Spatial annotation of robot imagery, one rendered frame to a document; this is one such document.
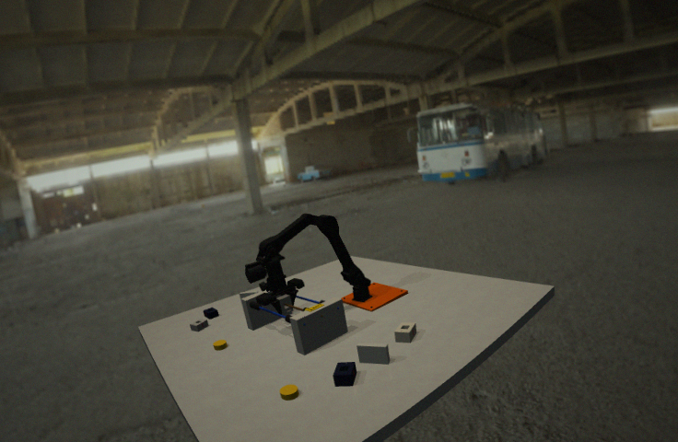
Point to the three-wire cable run between two white terminal blocks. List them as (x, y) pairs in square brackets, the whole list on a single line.
[(312, 328)]

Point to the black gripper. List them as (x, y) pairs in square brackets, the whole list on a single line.
[(278, 286)]

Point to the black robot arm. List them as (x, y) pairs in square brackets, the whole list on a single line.
[(327, 224)]

